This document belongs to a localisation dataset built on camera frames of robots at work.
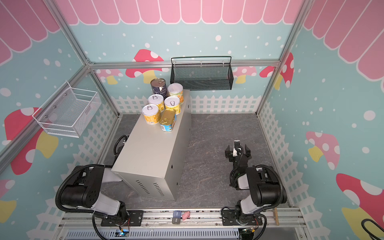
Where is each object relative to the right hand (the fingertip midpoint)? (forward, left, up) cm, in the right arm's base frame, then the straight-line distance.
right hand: (237, 145), depth 90 cm
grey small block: (-37, +35, -9) cm, 52 cm away
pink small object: (-36, +30, -8) cm, 48 cm away
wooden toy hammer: (-36, -15, -9) cm, 40 cm away
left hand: (+2, +63, -2) cm, 63 cm away
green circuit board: (-43, +61, -12) cm, 75 cm away
